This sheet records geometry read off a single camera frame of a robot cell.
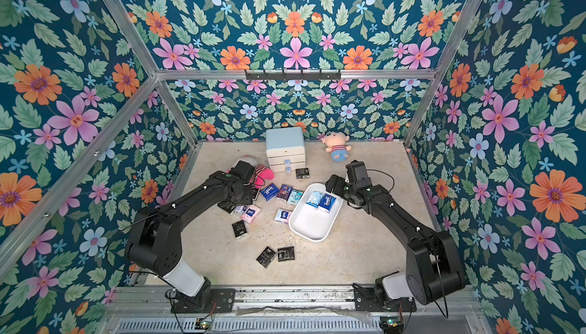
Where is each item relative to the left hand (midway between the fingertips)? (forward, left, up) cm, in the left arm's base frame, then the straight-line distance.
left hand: (244, 198), depth 90 cm
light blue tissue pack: (0, -28, -5) cm, 29 cm away
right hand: (-1, -36, +6) cm, 36 cm away
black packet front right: (-21, -16, -5) cm, 27 cm away
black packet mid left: (-11, +2, -6) cm, 12 cm away
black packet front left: (-22, -9, -5) cm, 24 cm away
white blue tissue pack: (-7, -15, -5) cm, 17 cm away
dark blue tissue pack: (-3, -33, -4) cm, 34 cm away
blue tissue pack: (+6, -9, -5) cm, 12 cm away
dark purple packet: (+5, -16, -5) cm, 17 cm away
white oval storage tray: (-5, -28, -6) cm, 29 cm away
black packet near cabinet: (+14, -24, -5) cm, 28 cm away
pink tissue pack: (-5, -2, -4) cm, 7 cm away
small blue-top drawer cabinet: (+19, -17, +7) cm, 27 cm away
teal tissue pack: (+2, -20, -4) cm, 21 cm away
